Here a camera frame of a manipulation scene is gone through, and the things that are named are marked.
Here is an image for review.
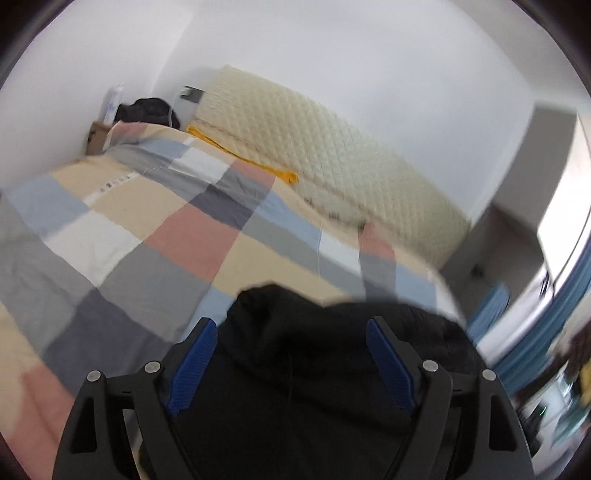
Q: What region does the large black jacket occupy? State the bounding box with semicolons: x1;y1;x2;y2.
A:
174;285;485;479

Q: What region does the black clothes pile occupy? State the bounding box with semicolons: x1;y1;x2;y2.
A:
114;97;180;130

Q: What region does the blue curtain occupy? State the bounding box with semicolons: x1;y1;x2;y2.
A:
494;243;590;396

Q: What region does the blue folded cloth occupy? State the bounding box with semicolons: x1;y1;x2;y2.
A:
467;282;511;344

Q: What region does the plaid patchwork bed quilt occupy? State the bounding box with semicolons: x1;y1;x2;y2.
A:
1;124;463;479

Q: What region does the grey wardrobe cabinet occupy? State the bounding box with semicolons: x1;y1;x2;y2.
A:
442;106;578;316

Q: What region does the floral pillow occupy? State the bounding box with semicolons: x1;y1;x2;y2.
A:
304;193;375;229

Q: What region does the cream quilted headboard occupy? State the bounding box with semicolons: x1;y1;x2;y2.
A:
189;65;471;268

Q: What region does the yellow cloth strip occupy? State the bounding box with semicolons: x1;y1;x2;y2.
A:
185;125;300;185

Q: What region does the brown cardboard box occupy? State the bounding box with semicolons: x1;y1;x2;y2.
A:
85;121;111;155

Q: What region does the white spray bottle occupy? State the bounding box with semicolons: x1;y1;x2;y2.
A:
102;84;124;125

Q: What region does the grey wall socket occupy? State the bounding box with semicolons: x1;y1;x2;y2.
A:
179;85;204;104

